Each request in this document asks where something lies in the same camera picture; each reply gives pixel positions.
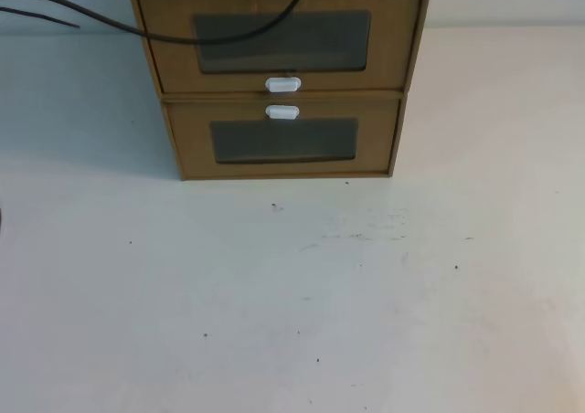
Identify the white drawer handle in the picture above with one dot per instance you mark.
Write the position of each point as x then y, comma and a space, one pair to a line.
283, 84
282, 112

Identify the brown cardboard drawer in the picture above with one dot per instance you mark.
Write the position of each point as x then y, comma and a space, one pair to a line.
235, 45

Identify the lower brown cardboard shoebox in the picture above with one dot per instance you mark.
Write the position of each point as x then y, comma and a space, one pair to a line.
352, 134

